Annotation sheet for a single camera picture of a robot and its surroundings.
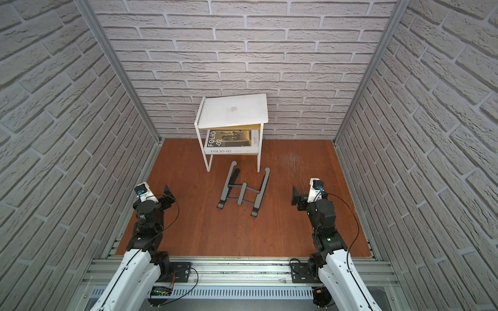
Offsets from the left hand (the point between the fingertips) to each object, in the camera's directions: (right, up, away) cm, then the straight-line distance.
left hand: (153, 186), depth 79 cm
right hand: (+62, 0, 0) cm, 62 cm away
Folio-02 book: (+32, +20, +14) cm, 40 cm away
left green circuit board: (+7, -38, -7) cm, 40 cm away
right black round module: (+67, -39, -10) cm, 78 cm away
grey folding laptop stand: (+36, -5, +13) cm, 39 cm away
